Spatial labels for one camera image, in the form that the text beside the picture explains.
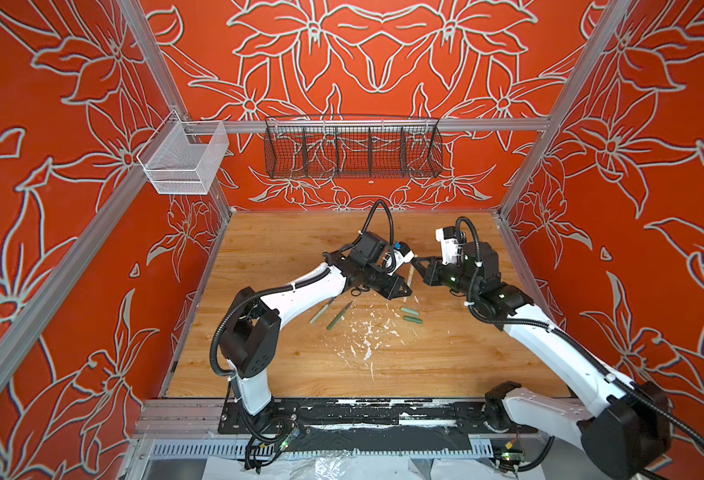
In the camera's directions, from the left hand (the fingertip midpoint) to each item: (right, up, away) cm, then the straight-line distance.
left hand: (408, 285), depth 79 cm
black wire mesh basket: (-15, +43, +18) cm, 49 cm away
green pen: (-20, -11, +13) cm, 26 cm away
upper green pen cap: (+3, -10, +13) cm, 17 cm away
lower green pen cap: (+4, -12, +11) cm, 17 cm away
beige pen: (0, +2, -2) cm, 3 cm away
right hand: (-1, +6, -3) cm, 7 cm away
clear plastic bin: (-70, +39, +15) cm, 81 cm away
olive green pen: (-25, -10, +13) cm, 30 cm away
